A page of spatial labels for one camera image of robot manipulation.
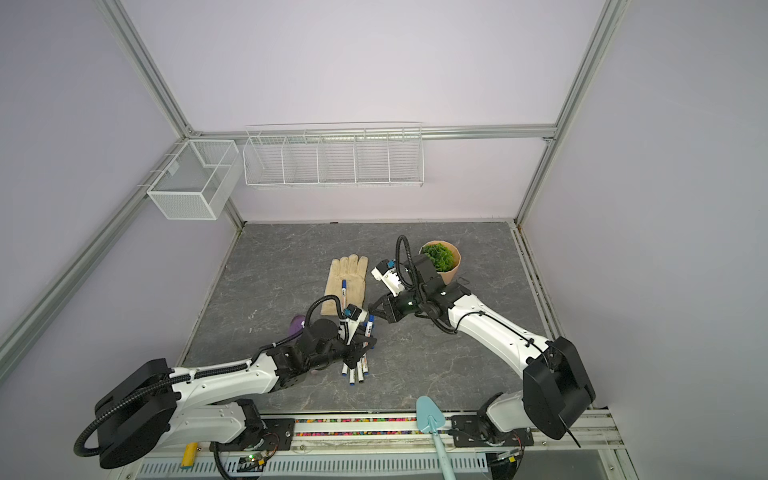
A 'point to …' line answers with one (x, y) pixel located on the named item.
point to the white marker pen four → (352, 377)
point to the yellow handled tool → (189, 455)
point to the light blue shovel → (430, 418)
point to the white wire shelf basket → (334, 155)
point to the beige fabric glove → (352, 269)
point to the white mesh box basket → (197, 180)
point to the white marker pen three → (344, 369)
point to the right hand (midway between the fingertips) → (372, 314)
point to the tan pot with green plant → (445, 257)
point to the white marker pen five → (360, 371)
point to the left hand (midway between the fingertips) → (373, 342)
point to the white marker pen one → (343, 293)
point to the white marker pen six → (365, 367)
